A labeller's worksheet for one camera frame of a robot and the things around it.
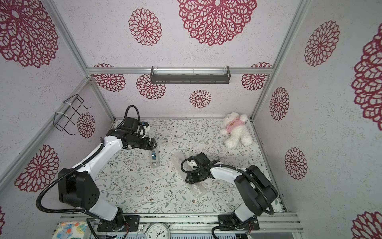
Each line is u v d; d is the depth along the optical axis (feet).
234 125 3.46
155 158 3.11
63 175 1.38
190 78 2.87
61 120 2.39
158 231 2.25
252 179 1.42
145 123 2.58
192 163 2.73
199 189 2.65
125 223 2.39
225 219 2.43
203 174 2.24
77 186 1.44
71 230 2.23
